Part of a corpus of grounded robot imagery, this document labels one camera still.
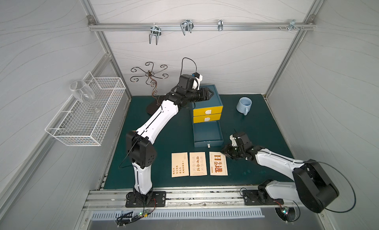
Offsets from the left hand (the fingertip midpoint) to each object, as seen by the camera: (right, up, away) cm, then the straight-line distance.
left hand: (211, 93), depth 78 cm
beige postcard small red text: (-18, -41, +6) cm, 45 cm away
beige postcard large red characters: (-7, -42, +7) cm, 43 cm away
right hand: (+7, -33, +10) cm, 35 cm away
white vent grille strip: (-51, -60, -8) cm, 79 cm away
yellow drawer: (-1, -9, +8) cm, 13 cm away
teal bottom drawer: (0, -25, +18) cm, 31 cm away
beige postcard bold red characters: (+5, -41, +8) cm, 42 cm away
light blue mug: (+28, -5, +30) cm, 41 cm away
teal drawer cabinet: (+4, -3, +15) cm, 16 cm away
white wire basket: (-59, -14, -10) cm, 62 cm away
